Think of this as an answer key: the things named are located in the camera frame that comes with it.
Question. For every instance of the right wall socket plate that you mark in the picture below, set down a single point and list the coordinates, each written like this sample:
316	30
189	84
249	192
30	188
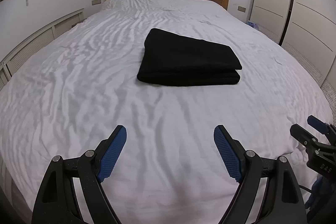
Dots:
241	9

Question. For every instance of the white bed duvet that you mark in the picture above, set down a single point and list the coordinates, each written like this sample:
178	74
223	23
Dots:
72	93

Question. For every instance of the blue tissue pack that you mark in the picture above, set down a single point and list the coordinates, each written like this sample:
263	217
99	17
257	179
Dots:
253	25

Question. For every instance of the black pants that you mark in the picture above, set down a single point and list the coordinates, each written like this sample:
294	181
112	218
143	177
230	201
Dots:
174	60

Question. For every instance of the left wall socket plate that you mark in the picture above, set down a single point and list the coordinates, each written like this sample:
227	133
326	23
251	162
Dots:
95	2

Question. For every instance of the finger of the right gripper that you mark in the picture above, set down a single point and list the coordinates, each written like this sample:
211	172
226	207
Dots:
319	125
303	136

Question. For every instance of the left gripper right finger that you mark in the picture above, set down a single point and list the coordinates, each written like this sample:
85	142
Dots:
282	201

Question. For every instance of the wall socket plate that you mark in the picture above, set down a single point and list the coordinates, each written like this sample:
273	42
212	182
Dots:
241	9
95	2

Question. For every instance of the white louvered low cabinet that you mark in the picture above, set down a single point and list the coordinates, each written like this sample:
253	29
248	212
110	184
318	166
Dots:
35	42

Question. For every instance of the white wardrobe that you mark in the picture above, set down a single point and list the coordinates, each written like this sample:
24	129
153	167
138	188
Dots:
305	28

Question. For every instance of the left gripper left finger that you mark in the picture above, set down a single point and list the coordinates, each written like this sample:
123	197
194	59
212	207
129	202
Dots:
56	201

